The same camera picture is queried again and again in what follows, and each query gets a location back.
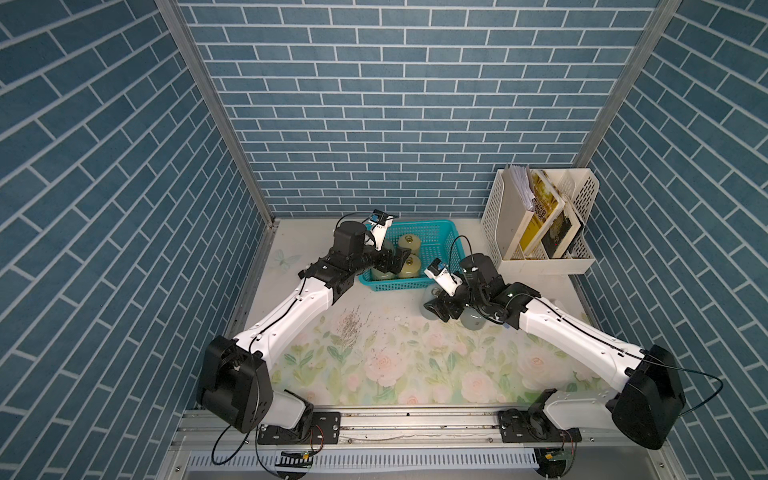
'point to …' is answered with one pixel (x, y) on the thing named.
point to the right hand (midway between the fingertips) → (438, 294)
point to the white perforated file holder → (576, 257)
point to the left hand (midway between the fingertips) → (404, 246)
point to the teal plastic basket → (440, 241)
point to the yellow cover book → (548, 203)
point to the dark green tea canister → (381, 275)
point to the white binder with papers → (516, 209)
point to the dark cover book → (560, 232)
